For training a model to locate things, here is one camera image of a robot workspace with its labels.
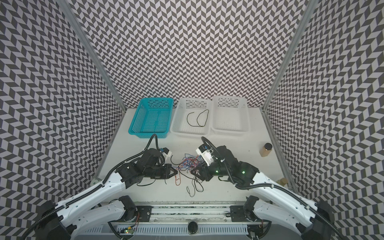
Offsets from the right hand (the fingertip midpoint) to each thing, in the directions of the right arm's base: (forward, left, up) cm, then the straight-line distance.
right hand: (194, 169), depth 68 cm
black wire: (+46, -9, -14) cm, 49 cm away
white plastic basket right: (+49, -26, -18) cm, 58 cm away
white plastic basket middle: (+47, +3, -18) cm, 51 cm away
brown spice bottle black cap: (+16, -42, -14) cm, 47 cm away
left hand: (+1, +9, -6) cm, 10 cm away
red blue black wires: (+6, +5, -9) cm, 12 cm away
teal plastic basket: (+51, +34, -18) cm, 64 cm away
